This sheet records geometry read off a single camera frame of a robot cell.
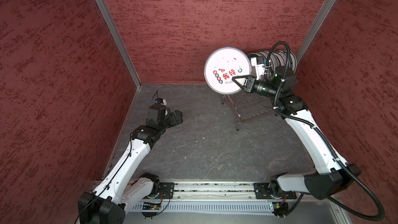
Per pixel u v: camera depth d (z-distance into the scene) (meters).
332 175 0.38
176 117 0.70
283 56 0.77
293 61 0.76
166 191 0.75
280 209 0.71
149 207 0.72
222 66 0.62
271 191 0.68
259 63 0.57
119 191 0.40
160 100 0.69
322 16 0.83
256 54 0.73
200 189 0.76
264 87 0.56
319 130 0.43
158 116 0.57
